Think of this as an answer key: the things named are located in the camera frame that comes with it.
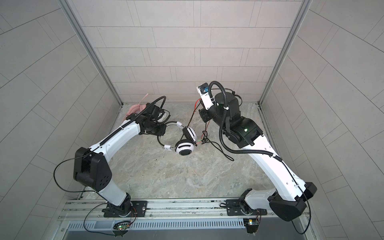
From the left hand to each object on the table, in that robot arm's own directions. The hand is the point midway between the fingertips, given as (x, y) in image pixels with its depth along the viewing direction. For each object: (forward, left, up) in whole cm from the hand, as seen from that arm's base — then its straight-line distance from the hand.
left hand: (168, 129), depth 85 cm
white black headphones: (-15, -11, +6) cm, 19 cm away
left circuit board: (-45, +15, -8) cm, 48 cm away
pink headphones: (+20, +26, -5) cm, 33 cm away
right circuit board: (-43, -43, -13) cm, 62 cm away
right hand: (-3, -18, +28) cm, 33 cm away
